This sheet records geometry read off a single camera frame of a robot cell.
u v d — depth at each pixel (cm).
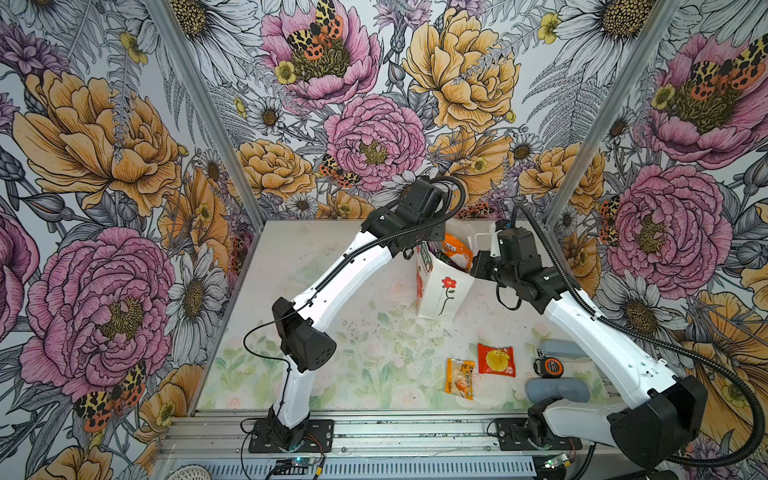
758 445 38
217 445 73
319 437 74
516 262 57
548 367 82
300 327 46
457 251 84
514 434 74
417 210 56
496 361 85
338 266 50
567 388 79
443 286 81
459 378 83
